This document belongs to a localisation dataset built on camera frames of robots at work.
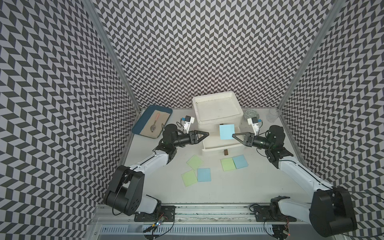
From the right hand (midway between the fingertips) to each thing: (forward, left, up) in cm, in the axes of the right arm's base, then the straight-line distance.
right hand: (233, 138), depth 74 cm
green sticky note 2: (-11, +23, -25) cm, 36 cm away
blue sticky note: (+3, +3, +2) cm, 5 cm away
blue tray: (+23, +61, -20) cm, 68 cm away
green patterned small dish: (+35, -22, -20) cm, 46 cm away
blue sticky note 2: (-10, +15, -23) cm, 29 cm away
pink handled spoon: (+23, +51, -21) cm, 59 cm away
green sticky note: (-2, +20, -24) cm, 31 cm away
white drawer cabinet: (+20, +10, 0) cm, 22 cm away
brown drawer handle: (-1, +2, -12) cm, 12 cm away
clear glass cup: (+34, -38, -20) cm, 55 cm away
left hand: (+1, +13, 0) cm, 13 cm away
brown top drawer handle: (+8, +5, +1) cm, 10 cm away
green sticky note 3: (-4, 0, -22) cm, 22 cm away
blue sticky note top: (-2, -8, -24) cm, 25 cm away
